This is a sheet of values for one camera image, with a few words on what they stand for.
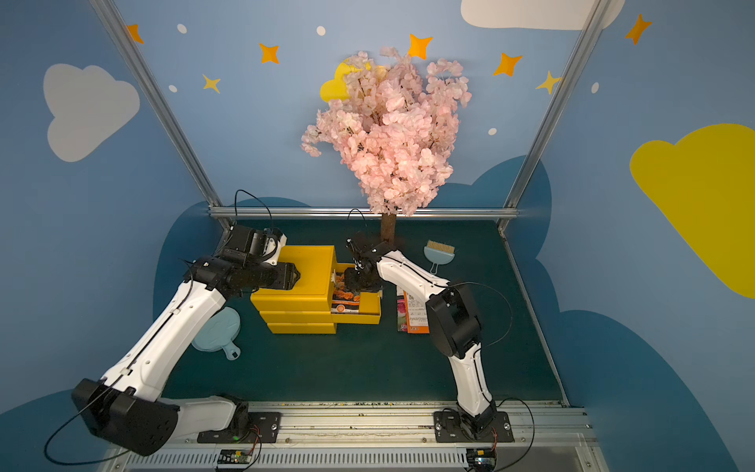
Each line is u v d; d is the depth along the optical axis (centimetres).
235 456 72
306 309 79
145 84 80
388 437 74
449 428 75
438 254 112
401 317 93
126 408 37
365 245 75
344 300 90
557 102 85
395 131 57
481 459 73
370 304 90
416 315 95
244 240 57
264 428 74
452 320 52
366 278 79
